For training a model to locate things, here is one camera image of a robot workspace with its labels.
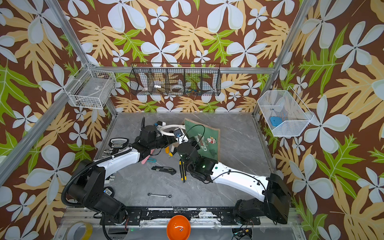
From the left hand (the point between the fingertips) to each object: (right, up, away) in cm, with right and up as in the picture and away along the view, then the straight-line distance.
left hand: (179, 135), depth 84 cm
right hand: (+3, +1, -10) cm, 11 cm away
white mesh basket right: (+60, +12, -1) cm, 61 cm away
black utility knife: (-9, -21, +5) cm, 23 cm away
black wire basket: (-4, +37, +13) cm, 39 cm away
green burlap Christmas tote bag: (+16, -2, +2) cm, 17 cm away
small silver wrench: (-5, -33, -4) cm, 34 cm away
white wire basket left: (-52, +27, +2) cm, 59 cm away
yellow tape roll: (-42, -46, -14) cm, 64 cm away
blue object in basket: (+53, +8, -4) cm, 54 cm away
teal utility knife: (-17, -17, +10) cm, 26 cm away
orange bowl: (+1, -44, -14) cm, 46 cm away
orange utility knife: (-9, -11, +13) cm, 20 cm away
